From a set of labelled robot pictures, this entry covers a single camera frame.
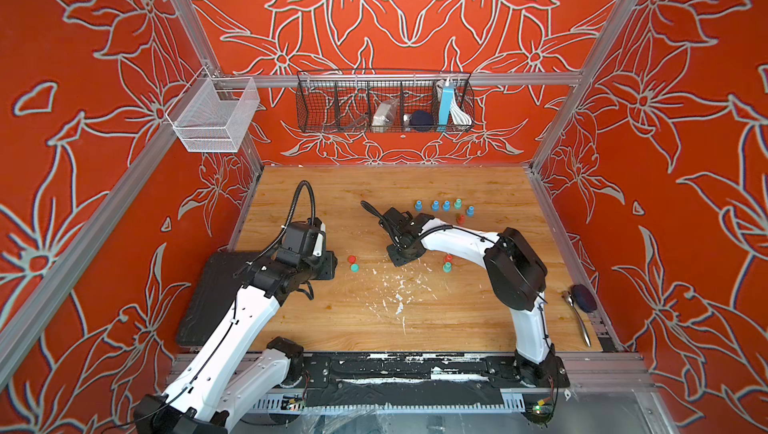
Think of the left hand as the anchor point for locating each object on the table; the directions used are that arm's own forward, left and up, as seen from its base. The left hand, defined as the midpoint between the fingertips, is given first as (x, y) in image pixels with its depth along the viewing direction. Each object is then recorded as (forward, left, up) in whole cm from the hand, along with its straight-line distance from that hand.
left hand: (331, 258), depth 77 cm
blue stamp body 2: (+29, -31, -12) cm, 44 cm away
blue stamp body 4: (+28, -43, -13) cm, 53 cm away
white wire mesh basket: (+39, +43, +16) cm, 61 cm away
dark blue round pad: (-1, -72, -14) cm, 73 cm away
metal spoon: (-2, -68, -14) cm, 69 cm away
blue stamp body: (+30, -25, -13) cm, 41 cm away
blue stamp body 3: (+30, -34, -12) cm, 47 cm away
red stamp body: (+25, -40, -14) cm, 49 cm away
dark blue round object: (+45, -24, +13) cm, 52 cm away
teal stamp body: (+31, -39, -13) cm, 52 cm away
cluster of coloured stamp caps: (+5, -4, -15) cm, 17 cm away
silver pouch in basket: (+42, -11, +16) cm, 46 cm away
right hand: (+8, -16, -13) cm, 23 cm away
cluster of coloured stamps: (+6, -33, -13) cm, 36 cm away
